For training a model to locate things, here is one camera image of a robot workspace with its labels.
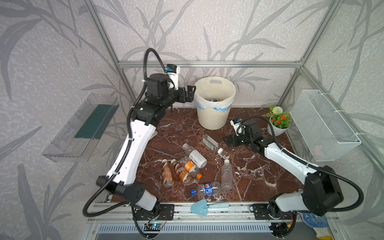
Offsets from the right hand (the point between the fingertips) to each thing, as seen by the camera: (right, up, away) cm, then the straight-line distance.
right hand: (229, 131), depth 86 cm
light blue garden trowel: (-17, -37, -12) cm, 42 cm away
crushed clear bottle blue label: (-14, -29, -11) cm, 33 cm away
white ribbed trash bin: (-10, +7, +10) cm, 15 cm away
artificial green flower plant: (+32, +7, +5) cm, 33 cm away
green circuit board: (-39, -44, -16) cm, 61 cm away
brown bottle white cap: (-34, -24, -8) cm, 42 cm away
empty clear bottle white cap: (-2, -28, -1) cm, 28 cm away
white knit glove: (-50, -4, +18) cm, 53 cm away
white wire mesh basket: (+38, +1, -22) cm, 44 cm away
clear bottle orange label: (-22, -20, -3) cm, 30 cm away
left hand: (-22, +24, -22) cm, 39 cm away
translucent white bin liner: (-7, +26, +15) cm, 31 cm away
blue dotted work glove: (+40, -42, -17) cm, 60 cm away
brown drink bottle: (-27, -23, -4) cm, 35 cm away
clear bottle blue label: (-7, +21, +23) cm, 32 cm away
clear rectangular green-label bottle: (-10, -9, +10) cm, 16 cm away
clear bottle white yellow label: (-20, -15, +1) cm, 24 cm away
